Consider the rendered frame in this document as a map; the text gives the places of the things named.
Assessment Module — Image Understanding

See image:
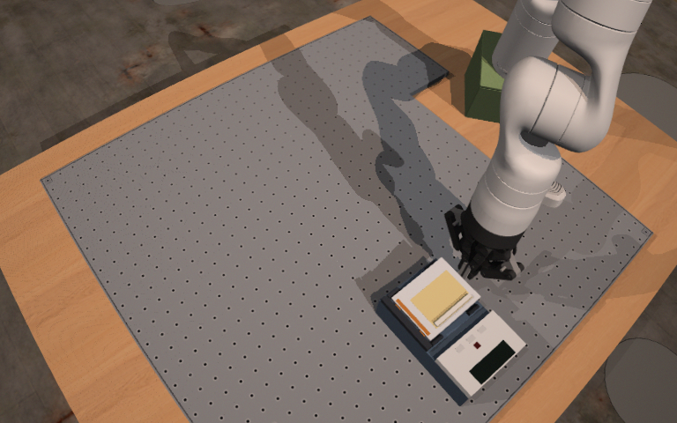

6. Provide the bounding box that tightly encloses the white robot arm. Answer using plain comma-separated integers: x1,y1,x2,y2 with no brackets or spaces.
471,0,652,236

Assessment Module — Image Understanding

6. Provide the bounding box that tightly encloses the dark blue and white dock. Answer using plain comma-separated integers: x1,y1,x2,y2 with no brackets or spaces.
376,258,526,406

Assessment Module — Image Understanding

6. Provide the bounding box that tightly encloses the white bar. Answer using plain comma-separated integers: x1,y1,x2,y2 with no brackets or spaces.
435,294,472,327

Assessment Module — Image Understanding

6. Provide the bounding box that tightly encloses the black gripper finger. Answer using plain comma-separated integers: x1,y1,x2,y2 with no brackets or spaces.
461,246,524,280
444,204,477,276

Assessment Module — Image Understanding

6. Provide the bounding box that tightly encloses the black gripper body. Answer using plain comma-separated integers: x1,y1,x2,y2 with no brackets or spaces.
460,201,527,261

